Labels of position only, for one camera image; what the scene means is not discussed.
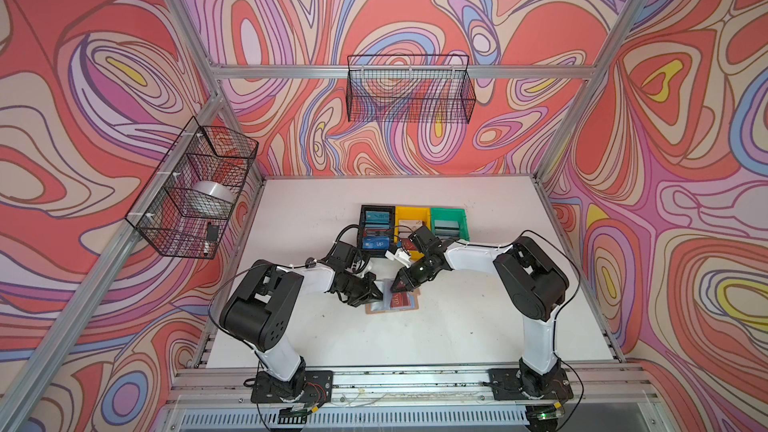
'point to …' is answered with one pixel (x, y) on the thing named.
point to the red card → (400, 299)
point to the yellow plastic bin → (407, 220)
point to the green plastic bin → (449, 223)
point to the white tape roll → (221, 191)
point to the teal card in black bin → (377, 216)
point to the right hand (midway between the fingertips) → (397, 294)
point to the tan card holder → (384, 305)
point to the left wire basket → (196, 193)
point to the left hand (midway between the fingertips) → (387, 296)
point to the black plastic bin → (376, 235)
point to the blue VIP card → (376, 242)
